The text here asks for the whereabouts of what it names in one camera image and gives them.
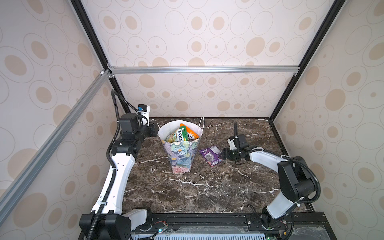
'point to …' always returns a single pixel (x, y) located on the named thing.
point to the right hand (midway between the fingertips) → (224, 155)
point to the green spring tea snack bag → (181, 134)
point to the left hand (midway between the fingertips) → (159, 118)
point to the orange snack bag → (190, 135)
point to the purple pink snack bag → (212, 155)
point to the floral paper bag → (182, 154)
